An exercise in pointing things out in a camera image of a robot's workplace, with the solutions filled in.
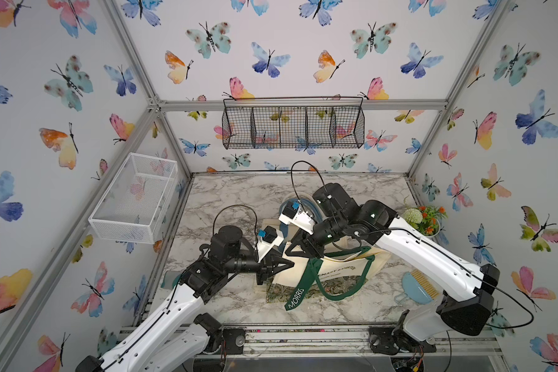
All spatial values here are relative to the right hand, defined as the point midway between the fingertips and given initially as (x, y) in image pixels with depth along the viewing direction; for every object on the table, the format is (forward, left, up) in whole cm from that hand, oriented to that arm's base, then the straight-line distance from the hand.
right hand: (290, 248), depth 62 cm
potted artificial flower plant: (+22, -49, -16) cm, 56 cm away
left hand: (-2, -1, -5) cm, 5 cm away
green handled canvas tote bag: (-1, -15, -13) cm, 19 cm away
